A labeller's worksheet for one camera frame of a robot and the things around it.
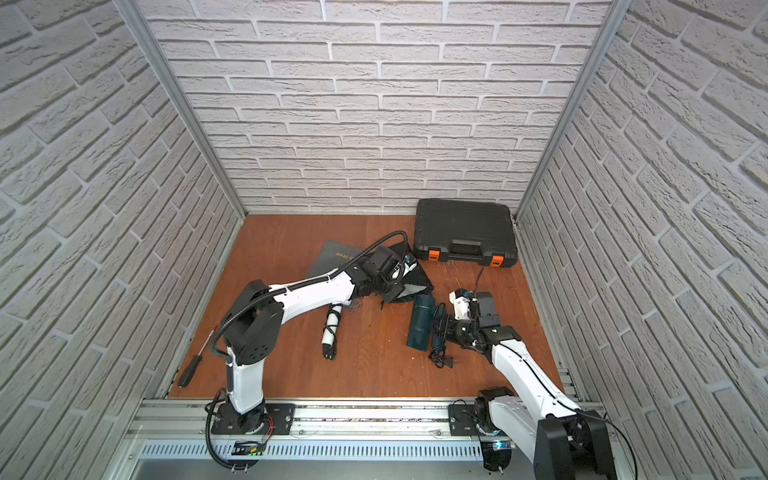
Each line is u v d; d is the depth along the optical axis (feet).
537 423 1.37
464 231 3.77
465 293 2.59
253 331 1.60
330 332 2.79
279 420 2.46
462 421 2.44
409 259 2.60
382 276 2.27
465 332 2.36
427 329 2.73
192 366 2.67
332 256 3.46
